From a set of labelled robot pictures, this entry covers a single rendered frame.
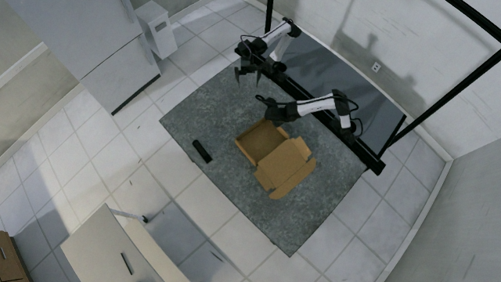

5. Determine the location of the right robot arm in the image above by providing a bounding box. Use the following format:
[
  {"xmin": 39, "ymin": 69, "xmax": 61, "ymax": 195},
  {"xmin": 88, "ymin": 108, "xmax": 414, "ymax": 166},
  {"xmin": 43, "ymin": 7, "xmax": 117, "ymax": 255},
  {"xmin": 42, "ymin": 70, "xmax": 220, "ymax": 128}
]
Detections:
[{"xmin": 237, "ymin": 17, "xmax": 301, "ymax": 83}]

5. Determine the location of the black crossbar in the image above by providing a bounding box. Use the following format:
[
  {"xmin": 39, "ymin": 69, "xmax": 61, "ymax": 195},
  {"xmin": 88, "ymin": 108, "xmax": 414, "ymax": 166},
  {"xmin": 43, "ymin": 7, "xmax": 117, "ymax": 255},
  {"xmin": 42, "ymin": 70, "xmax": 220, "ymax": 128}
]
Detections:
[{"xmin": 234, "ymin": 48, "xmax": 386, "ymax": 176}]

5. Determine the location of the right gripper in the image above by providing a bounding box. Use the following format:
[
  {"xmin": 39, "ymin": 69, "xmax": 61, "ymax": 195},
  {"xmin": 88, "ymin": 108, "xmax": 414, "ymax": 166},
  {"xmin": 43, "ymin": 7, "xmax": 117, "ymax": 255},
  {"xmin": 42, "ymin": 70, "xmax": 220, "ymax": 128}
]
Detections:
[{"xmin": 234, "ymin": 58, "xmax": 261, "ymax": 88}]

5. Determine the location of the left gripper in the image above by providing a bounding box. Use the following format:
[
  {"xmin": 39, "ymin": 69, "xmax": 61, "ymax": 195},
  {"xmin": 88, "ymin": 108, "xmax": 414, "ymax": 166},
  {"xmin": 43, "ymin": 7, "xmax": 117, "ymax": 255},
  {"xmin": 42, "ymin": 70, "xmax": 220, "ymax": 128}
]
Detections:
[{"xmin": 272, "ymin": 121, "xmax": 285, "ymax": 128}]

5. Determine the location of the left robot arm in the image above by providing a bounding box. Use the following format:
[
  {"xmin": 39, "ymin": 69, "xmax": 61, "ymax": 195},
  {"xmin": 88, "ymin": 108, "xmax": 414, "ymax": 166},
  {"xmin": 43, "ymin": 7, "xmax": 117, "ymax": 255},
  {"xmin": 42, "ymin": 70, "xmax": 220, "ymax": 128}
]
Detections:
[{"xmin": 264, "ymin": 89, "xmax": 357, "ymax": 145}]

